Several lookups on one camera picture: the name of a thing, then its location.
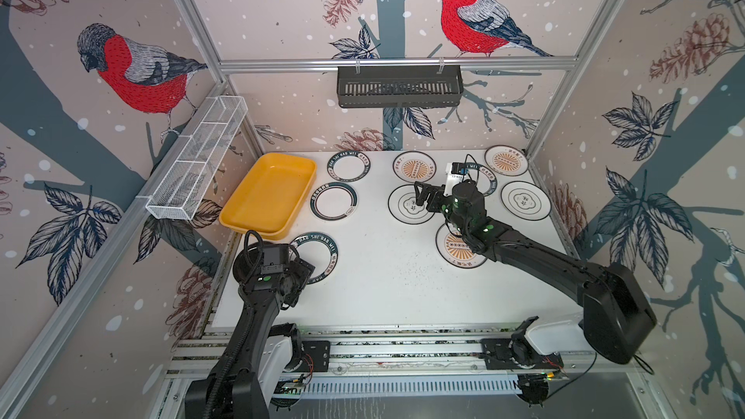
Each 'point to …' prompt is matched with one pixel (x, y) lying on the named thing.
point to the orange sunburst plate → (414, 166)
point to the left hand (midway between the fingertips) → (305, 274)
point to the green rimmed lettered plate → (348, 166)
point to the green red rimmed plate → (334, 201)
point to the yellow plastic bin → (268, 196)
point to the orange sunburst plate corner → (505, 160)
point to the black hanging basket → (400, 86)
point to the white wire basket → (181, 191)
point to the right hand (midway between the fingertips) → (424, 187)
